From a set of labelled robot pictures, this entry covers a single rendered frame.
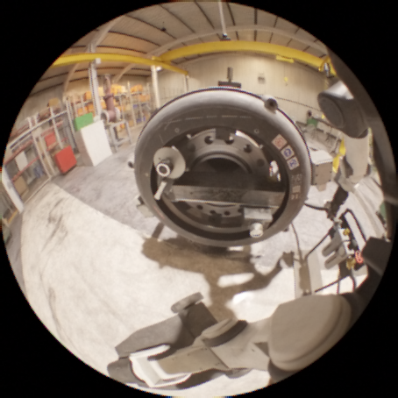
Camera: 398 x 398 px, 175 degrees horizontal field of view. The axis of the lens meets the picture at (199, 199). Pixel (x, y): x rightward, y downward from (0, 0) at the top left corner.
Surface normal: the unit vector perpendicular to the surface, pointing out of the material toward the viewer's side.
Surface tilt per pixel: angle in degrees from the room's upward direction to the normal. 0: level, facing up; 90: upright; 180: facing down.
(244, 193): 90
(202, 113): 90
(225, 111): 90
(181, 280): 0
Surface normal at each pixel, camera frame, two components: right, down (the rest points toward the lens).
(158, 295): -0.07, -0.75
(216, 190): -0.22, 0.65
